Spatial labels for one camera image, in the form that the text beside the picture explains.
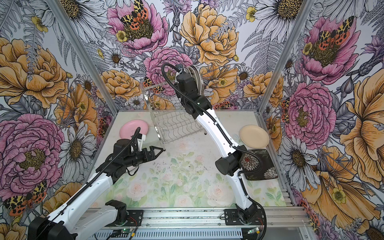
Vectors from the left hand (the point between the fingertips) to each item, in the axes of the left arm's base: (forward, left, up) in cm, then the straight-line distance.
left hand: (158, 156), depth 79 cm
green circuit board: (-30, +14, -15) cm, 37 cm away
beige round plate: (+25, -62, -18) cm, 70 cm away
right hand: (+26, -15, +26) cm, 39 cm away
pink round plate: (+30, +28, -15) cm, 44 cm away
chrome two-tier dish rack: (+32, -4, -11) cm, 34 cm away
